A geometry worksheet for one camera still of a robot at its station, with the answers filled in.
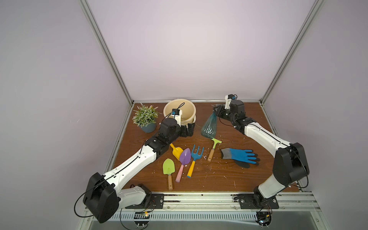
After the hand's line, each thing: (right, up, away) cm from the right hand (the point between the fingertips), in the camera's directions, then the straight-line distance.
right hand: (216, 104), depth 86 cm
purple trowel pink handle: (-19, -34, +2) cm, 39 cm away
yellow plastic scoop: (-25, -30, +6) cm, 40 cm away
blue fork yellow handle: (-13, -33, +3) cm, 36 cm away
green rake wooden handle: (-2, -31, +4) cm, 31 cm away
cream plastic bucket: (-17, -2, +9) cm, 19 cm away
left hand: (-16, -11, -9) cm, 21 cm away
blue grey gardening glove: (+15, -32, +2) cm, 35 cm away
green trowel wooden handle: (-29, -39, -1) cm, 49 cm away
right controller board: (+21, -58, -16) cm, 64 cm away
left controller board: (-41, -60, -14) cm, 74 cm away
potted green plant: (-45, -8, +4) cm, 45 cm away
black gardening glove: (+19, -37, 0) cm, 42 cm away
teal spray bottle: (-5, -14, -4) cm, 16 cm away
